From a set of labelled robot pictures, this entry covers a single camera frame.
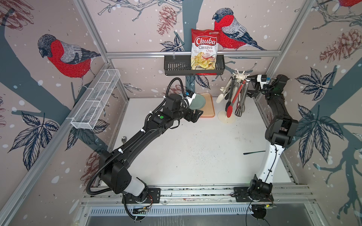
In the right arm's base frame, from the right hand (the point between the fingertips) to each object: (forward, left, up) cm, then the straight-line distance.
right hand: (243, 82), depth 89 cm
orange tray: (0, +19, -28) cm, 34 cm away
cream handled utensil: (-10, +8, 0) cm, 12 cm away
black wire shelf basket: (+23, +42, -2) cm, 47 cm away
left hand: (-23, +29, +2) cm, 37 cm away
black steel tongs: (-10, +10, +1) cm, 14 cm away
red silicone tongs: (-17, +10, -7) cm, 21 cm away
